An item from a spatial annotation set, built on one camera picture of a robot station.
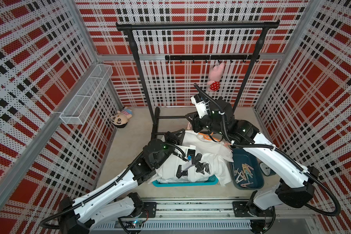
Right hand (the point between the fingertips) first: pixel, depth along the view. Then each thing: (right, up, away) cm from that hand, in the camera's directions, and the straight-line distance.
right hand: (190, 116), depth 63 cm
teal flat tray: (+13, -34, +12) cm, 38 cm away
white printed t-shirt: (+7, -22, +15) cm, 28 cm away
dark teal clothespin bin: (+35, -32, +22) cm, 52 cm away
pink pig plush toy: (+17, +26, +29) cm, 43 cm away
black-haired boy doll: (-48, -1, +39) cm, 62 cm away
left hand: (-3, -5, +3) cm, 7 cm away
